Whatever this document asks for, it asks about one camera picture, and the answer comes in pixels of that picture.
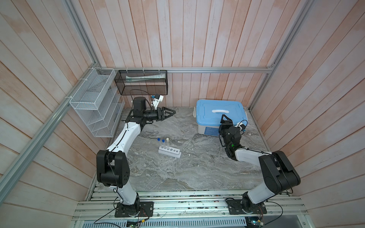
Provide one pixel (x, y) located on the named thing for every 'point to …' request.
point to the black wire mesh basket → (142, 82)
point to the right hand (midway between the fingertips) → (220, 115)
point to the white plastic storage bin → (210, 130)
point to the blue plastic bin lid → (210, 112)
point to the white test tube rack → (171, 152)
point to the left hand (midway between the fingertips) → (174, 115)
